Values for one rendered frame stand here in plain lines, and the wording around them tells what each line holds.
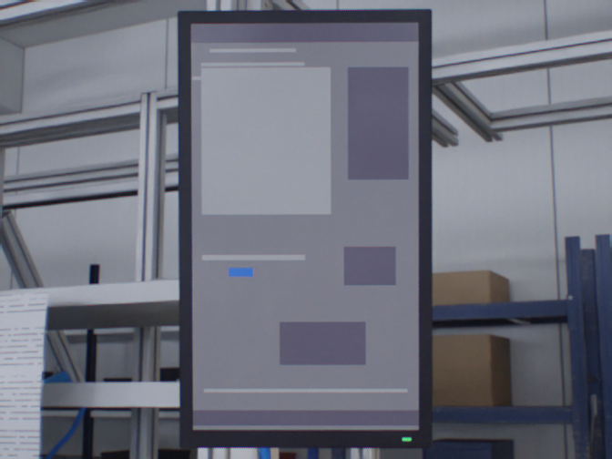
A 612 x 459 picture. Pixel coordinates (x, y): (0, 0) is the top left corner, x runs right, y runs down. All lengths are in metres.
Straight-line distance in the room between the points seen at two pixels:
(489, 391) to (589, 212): 1.05
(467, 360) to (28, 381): 2.95
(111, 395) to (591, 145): 3.53
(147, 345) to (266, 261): 1.07
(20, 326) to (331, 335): 0.65
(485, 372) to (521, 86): 1.52
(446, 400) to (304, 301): 3.24
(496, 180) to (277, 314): 3.80
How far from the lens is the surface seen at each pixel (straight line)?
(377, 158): 1.10
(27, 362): 1.58
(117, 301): 1.61
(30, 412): 1.57
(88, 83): 6.25
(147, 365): 2.14
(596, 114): 2.36
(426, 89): 1.11
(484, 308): 4.25
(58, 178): 3.04
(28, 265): 2.71
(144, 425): 2.14
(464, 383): 4.29
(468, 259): 4.82
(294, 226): 1.09
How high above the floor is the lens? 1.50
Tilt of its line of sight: 10 degrees up
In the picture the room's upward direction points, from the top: straight up
